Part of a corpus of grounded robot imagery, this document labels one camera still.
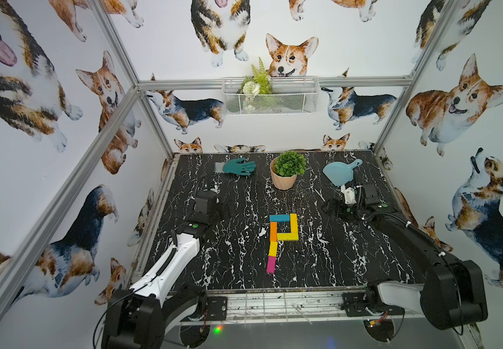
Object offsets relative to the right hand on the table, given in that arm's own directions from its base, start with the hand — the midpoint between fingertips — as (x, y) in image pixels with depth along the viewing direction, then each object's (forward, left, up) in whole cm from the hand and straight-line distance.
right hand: (329, 208), depth 85 cm
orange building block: (-4, +22, -12) cm, 25 cm away
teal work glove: (+33, +42, -11) cm, 54 cm away
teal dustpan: (+27, -13, -11) cm, 32 cm away
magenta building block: (-18, +23, -12) cm, 32 cm away
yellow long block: (0, +13, -12) cm, 18 cm away
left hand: (+3, +40, +4) cm, 41 cm away
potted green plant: (+19, +16, +2) cm, 25 cm away
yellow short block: (-11, +22, -11) cm, 27 cm away
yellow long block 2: (-6, +16, -11) cm, 21 cm away
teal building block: (+2, +18, -11) cm, 21 cm away
